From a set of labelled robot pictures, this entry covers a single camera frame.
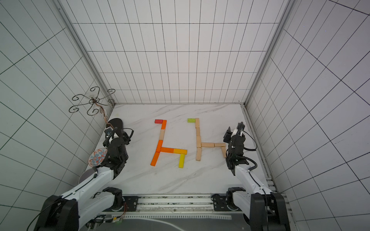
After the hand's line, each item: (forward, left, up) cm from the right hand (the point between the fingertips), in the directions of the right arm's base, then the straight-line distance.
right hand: (236, 127), depth 83 cm
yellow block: (-9, +34, -17) cm, 39 cm away
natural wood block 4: (-7, +5, -18) cm, 20 cm away
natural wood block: (+1, +49, -18) cm, 52 cm away
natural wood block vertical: (-10, +22, -17) cm, 29 cm away
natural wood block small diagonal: (-3, +8, -17) cm, 19 cm away
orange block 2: (-6, +48, -16) cm, 51 cm away
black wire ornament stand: (+3, +81, +14) cm, 82 cm away
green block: (+16, +27, -15) cm, 35 cm away
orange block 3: (-9, +43, -16) cm, 47 cm away
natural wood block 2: (+8, +22, -18) cm, 29 cm away
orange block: (+12, +48, -17) cm, 52 cm away
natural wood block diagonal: (+16, +23, -16) cm, 32 cm away
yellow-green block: (-16, +32, -16) cm, 39 cm away
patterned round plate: (-17, +85, -14) cm, 88 cm away
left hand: (-8, +71, -1) cm, 71 cm away
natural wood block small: (-3, +15, -17) cm, 23 cm away
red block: (+14, +52, -15) cm, 56 cm away
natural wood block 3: (-1, +22, -18) cm, 28 cm away
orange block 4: (-14, +49, -16) cm, 53 cm away
